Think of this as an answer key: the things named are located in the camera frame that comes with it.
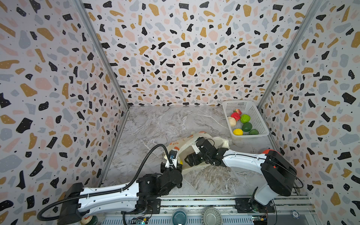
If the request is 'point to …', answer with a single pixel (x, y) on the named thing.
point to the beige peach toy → (232, 121)
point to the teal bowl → (179, 217)
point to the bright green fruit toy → (245, 118)
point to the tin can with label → (91, 220)
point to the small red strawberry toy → (238, 111)
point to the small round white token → (295, 214)
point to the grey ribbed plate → (211, 216)
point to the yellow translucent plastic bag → (183, 146)
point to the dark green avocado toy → (246, 126)
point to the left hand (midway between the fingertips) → (179, 157)
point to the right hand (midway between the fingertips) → (186, 156)
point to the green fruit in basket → (253, 131)
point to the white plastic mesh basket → (247, 107)
